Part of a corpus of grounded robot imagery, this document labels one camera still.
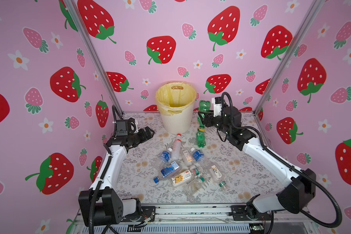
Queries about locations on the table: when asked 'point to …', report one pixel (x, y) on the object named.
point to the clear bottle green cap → (194, 186)
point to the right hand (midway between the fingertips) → (201, 111)
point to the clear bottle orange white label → (188, 159)
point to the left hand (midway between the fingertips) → (148, 134)
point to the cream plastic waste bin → (177, 123)
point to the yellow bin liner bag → (173, 97)
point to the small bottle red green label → (196, 171)
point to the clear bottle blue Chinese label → (198, 155)
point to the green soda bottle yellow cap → (201, 137)
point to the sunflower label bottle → (180, 178)
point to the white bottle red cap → (176, 152)
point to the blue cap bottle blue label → (173, 167)
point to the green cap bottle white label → (216, 174)
